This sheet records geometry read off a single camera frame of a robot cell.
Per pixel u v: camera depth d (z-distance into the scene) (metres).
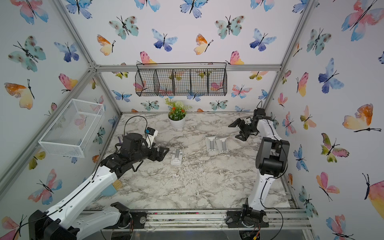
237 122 0.87
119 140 1.04
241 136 0.88
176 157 0.93
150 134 0.66
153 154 0.67
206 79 0.98
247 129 0.83
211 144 0.97
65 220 0.39
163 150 0.71
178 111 0.98
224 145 0.96
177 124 1.07
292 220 0.75
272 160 0.54
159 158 0.68
